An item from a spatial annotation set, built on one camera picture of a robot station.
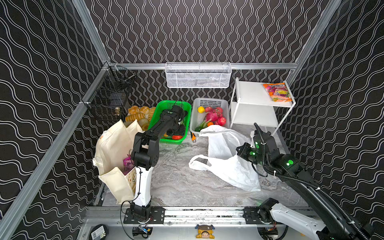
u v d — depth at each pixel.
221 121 1.03
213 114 1.03
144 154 0.57
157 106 1.12
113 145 0.77
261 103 0.80
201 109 1.17
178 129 0.88
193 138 1.03
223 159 0.70
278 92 0.80
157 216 0.75
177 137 0.95
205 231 0.69
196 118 1.16
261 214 0.67
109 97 0.92
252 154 0.59
